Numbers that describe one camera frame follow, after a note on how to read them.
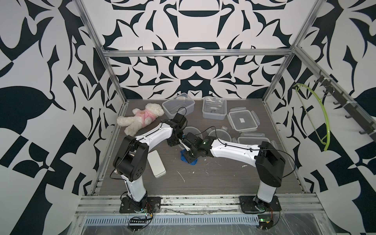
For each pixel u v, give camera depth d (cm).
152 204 75
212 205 76
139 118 99
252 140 99
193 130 94
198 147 64
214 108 115
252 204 74
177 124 73
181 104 116
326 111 69
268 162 46
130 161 47
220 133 102
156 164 84
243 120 108
